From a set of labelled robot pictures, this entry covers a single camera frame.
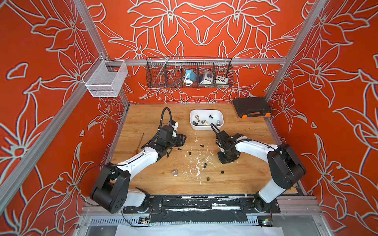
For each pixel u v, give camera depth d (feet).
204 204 2.44
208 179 2.67
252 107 3.82
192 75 2.90
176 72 3.30
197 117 3.60
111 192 1.37
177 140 2.54
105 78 3.05
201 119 3.60
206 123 3.49
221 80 3.08
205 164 2.83
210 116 3.62
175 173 2.68
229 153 2.39
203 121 3.50
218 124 3.40
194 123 3.46
